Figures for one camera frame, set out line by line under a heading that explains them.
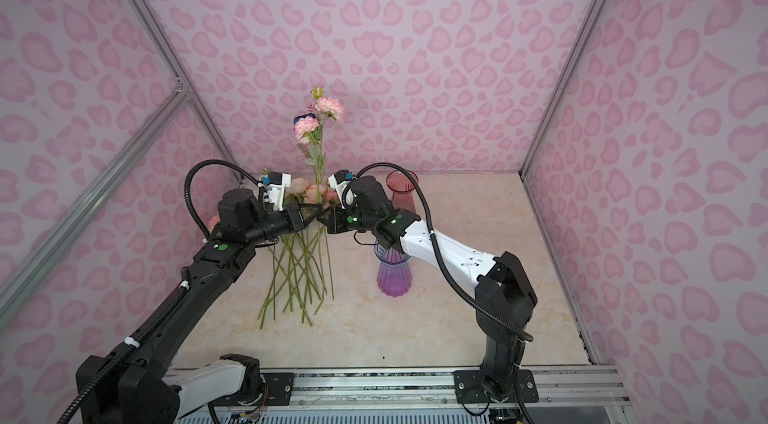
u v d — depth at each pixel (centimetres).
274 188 68
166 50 84
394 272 92
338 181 70
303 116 80
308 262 96
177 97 88
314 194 104
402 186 88
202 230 58
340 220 68
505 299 45
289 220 65
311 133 74
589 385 75
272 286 88
